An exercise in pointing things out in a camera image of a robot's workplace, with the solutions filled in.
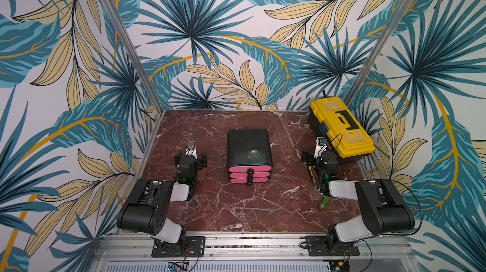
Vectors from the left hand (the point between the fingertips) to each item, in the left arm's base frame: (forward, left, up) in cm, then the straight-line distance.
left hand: (192, 153), depth 92 cm
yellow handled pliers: (-5, -58, -5) cm, 59 cm away
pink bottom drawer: (-13, -28, -3) cm, 31 cm away
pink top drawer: (-13, -28, +8) cm, 32 cm away
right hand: (+3, -60, +3) cm, 60 cm away
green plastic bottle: (-21, -61, -5) cm, 65 cm away
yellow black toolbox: (+16, -67, +10) cm, 70 cm away
